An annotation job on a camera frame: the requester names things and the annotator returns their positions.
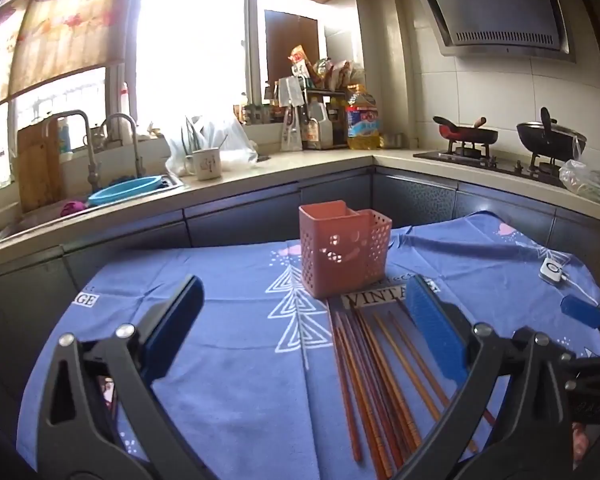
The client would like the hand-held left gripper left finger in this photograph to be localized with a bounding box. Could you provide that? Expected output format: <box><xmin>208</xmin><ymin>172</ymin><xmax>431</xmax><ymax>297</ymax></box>
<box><xmin>36</xmin><ymin>275</ymin><xmax>206</xmax><ymax>480</ymax></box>

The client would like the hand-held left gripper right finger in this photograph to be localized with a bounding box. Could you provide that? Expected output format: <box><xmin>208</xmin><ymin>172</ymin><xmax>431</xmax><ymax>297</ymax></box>
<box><xmin>404</xmin><ymin>274</ymin><xmax>573</xmax><ymax>480</ymax></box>

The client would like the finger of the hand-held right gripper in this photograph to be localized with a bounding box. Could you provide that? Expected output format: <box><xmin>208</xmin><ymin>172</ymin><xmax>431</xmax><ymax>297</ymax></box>
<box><xmin>562</xmin><ymin>350</ymin><xmax>600</xmax><ymax>392</ymax></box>
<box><xmin>560</xmin><ymin>294</ymin><xmax>600</xmax><ymax>331</ymax></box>

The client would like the bundle of wooden chopsticks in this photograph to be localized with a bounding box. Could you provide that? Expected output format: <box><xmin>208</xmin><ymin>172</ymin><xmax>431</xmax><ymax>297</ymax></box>
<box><xmin>328</xmin><ymin>305</ymin><xmax>496</xmax><ymax>478</ymax></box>

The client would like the pink perforated plastic basket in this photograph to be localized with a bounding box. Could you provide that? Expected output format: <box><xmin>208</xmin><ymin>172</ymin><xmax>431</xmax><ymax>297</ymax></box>
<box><xmin>298</xmin><ymin>200</ymin><xmax>393</xmax><ymax>300</ymax></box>

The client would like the small white device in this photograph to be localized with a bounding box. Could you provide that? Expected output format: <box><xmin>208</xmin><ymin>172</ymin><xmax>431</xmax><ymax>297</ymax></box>
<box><xmin>538</xmin><ymin>258</ymin><xmax>568</xmax><ymax>286</ymax></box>

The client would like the blue printed tablecloth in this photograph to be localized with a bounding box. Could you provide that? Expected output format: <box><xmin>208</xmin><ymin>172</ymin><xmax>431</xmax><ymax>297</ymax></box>
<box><xmin>16</xmin><ymin>210</ymin><xmax>600</xmax><ymax>480</ymax></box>

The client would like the clear plastic bag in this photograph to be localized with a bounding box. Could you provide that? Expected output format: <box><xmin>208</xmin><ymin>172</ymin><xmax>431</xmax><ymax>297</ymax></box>
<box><xmin>559</xmin><ymin>159</ymin><xmax>600</xmax><ymax>211</ymax></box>

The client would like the blue plastic basin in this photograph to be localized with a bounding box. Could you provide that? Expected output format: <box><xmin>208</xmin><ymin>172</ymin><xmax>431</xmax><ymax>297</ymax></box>
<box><xmin>87</xmin><ymin>175</ymin><xmax>163</xmax><ymax>207</ymax></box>

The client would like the white mug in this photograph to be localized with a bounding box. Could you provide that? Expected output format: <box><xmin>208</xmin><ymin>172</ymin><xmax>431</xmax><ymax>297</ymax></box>
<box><xmin>184</xmin><ymin>147</ymin><xmax>222</xmax><ymax>181</ymax></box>

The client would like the black gas stove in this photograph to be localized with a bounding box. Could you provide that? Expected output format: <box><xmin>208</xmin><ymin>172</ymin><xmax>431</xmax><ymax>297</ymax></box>
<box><xmin>413</xmin><ymin>142</ymin><xmax>568</xmax><ymax>186</ymax></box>

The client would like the black wok with lid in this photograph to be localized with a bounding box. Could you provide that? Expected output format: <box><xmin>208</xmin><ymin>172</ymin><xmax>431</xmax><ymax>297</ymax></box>
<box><xmin>516</xmin><ymin>106</ymin><xmax>587</xmax><ymax>158</ymax></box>

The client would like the steel kitchen sink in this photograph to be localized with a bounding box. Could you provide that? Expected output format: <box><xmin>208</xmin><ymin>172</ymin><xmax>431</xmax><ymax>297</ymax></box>
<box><xmin>0</xmin><ymin>172</ymin><xmax>183</xmax><ymax>248</ymax></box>

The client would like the curved steel faucet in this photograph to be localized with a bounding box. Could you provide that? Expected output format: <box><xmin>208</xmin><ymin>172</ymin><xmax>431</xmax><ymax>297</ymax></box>
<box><xmin>100</xmin><ymin>112</ymin><xmax>143</xmax><ymax>179</ymax></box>

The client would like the plastic bag with green onions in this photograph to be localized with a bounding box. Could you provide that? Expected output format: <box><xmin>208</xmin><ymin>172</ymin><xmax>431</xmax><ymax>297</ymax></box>
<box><xmin>165</xmin><ymin>116</ymin><xmax>258</xmax><ymax>176</ymax></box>

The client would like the red frying pan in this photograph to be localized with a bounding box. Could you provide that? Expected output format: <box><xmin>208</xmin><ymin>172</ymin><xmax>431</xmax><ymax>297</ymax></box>
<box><xmin>432</xmin><ymin>116</ymin><xmax>500</xmax><ymax>145</ymax></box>

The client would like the tall steel faucet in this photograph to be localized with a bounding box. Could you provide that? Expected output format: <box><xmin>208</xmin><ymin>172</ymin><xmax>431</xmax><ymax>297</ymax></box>
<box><xmin>42</xmin><ymin>110</ymin><xmax>101</xmax><ymax>193</ymax></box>

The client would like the wooden cutting board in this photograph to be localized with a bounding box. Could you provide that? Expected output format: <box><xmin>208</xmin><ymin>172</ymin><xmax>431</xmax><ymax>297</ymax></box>
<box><xmin>16</xmin><ymin>117</ymin><xmax>66</xmax><ymax>213</ymax></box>

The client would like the yellow cooking oil bottle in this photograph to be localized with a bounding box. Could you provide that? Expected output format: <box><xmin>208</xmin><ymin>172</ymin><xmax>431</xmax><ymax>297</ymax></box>
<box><xmin>346</xmin><ymin>85</ymin><xmax>382</xmax><ymax>151</ymax></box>

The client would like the packaged kitchen cleaver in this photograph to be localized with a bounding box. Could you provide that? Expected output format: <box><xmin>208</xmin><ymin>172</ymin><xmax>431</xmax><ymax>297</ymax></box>
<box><xmin>279</xmin><ymin>76</ymin><xmax>306</xmax><ymax>152</ymax></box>

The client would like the white plastic jug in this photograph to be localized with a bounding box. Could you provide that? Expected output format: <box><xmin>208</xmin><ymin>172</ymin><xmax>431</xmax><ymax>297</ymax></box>
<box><xmin>304</xmin><ymin>101</ymin><xmax>329</xmax><ymax>150</ymax></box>

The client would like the metal spice rack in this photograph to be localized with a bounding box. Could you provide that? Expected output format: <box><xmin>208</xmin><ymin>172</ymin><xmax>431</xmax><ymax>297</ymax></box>
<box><xmin>305</xmin><ymin>87</ymin><xmax>366</xmax><ymax>150</ymax></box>

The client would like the pile of snack packets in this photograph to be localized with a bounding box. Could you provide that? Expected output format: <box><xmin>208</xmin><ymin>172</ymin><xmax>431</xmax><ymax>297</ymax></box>
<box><xmin>287</xmin><ymin>45</ymin><xmax>366</xmax><ymax>91</ymax></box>

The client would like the brown board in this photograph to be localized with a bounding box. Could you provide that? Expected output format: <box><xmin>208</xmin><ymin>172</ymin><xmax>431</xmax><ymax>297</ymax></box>
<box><xmin>264</xmin><ymin>9</ymin><xmax>320</xmax><ymax>86</ymax></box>

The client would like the printed window blind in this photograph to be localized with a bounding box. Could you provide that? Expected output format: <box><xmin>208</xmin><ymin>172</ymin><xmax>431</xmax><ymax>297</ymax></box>
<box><xmin>0</xmin><ymin>0</ymin><xmax>131</xmax><ymax>116</ymax></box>

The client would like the steel range hood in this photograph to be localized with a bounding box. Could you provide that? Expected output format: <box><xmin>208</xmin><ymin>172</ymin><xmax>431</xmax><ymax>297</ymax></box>
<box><xmin>411</xmin><ymin>0</ymin><xmax>578</xmax><ymax>63</ymax></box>

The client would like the white cable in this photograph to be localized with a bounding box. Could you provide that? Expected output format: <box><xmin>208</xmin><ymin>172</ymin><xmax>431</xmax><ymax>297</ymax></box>
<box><xmin>562</xmin><ymin>277</ymin><xmax>600</xmax><ymax>306</ymax></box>

